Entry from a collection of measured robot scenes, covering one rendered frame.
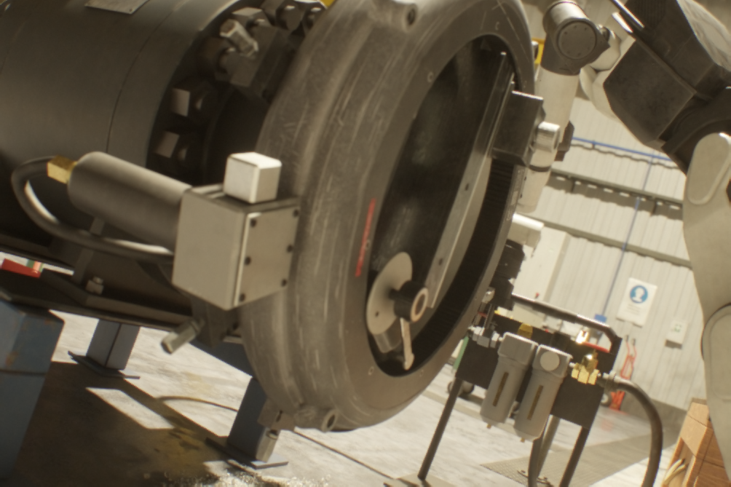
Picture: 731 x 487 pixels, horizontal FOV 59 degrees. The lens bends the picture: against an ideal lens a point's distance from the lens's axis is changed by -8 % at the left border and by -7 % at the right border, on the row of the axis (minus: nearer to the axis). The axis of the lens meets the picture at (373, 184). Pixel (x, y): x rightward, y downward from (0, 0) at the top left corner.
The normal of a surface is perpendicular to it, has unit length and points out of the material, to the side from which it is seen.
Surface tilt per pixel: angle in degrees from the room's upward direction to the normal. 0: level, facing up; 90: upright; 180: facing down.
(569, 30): 127
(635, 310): 90
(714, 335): 90
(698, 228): 109
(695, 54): 114
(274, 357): 136
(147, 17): 69
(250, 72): 86
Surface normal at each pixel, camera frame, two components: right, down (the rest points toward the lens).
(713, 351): -0.74, -0.37
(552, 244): -0.60, -0.34
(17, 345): 0.86, 0.26
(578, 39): -0.06, 0.49
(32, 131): -0.50, 0.17
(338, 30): -0.26, -0.50
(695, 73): -0.69, 0.07
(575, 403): -0.37, -0.28
